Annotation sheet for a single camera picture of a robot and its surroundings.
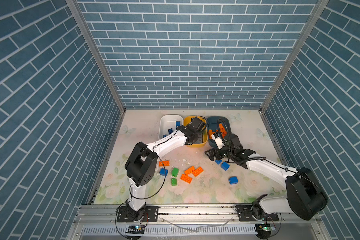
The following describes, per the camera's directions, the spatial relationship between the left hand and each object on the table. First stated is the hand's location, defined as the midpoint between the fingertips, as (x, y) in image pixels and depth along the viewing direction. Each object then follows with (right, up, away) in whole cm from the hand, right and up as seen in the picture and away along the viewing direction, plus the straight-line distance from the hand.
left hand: (199, 137), depth 91 cm
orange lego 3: (+18, +4, +13) cm, 23 cm away
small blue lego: (+12, -14, -1) cm, 19 cm away
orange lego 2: (-1, -20, -3) cm, 20 cm away
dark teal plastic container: (+12, +8, +15) cm, 21 cm away
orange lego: (-21, -16, 0) cm, 26 cm away
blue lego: (-21, -20, -5) cm, 29 cm away
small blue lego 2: (-14, +9, +17) cm, 24 cm away
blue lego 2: (+19, -23, -7) cm, 31 cm away
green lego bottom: (-15, -24, -8) cm, 29 cm away
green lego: (-15, -20, -3) cm, 25 cm away
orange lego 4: (+6, +4, -10) cm, 12 cm away
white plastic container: (-21, +10, +17) cm, 29 cm away
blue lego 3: (+15, -17, -3) cm, 23 cm away
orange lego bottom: (-8, -23, -6) cm, 25 cm away
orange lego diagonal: (-6, -19, -4) cm, 20 cm away
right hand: (+6, -5, -3) cm, 9 cm away
